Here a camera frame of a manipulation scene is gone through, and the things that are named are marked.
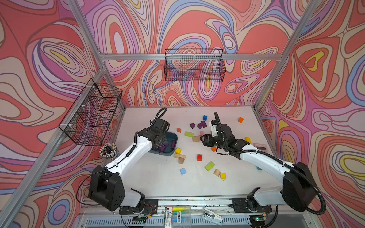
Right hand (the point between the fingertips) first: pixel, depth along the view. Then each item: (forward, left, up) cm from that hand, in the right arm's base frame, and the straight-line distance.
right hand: (205, 141), depth 84 cm
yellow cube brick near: (-17, -10, -14) cm, 24 cm away
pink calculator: (+1, -40, -12) cm, 42 cm away
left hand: (+1, +25, +1) cm, 25 cm away
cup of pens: (-7, +53, +5) cm, 54 cm away
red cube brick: (-5, +3, -11) cm, 12 cm away
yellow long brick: (+7, -33, -12) cm, 35 cm away
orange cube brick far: (+26, -33, -12) cm, 44 cm away
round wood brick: (-15, -7, -13) cm, 21 cm away
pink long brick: (+15, -1, -14) cm, 21 cm away
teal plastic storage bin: (+10, +23, -10) cm, 27 cm away
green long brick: (-11, -3, -12) cm, 17 cm away
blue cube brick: (+27, -4, -10) cm, 29 cm away
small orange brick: (+17, +16, -12) cm, 26 cm away
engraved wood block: (-3, +18, -12) cm, 22 cm away
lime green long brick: (+14, +9, -12) cm, 21 cm away
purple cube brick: (+20, +6, -11) cm, 24 cm away
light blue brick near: (-13, +14, -14) cm, 23 cm away
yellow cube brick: (0, +17, -11) cm, 20 cm away
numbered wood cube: (-7, +15, -12) cm, 20 cm away
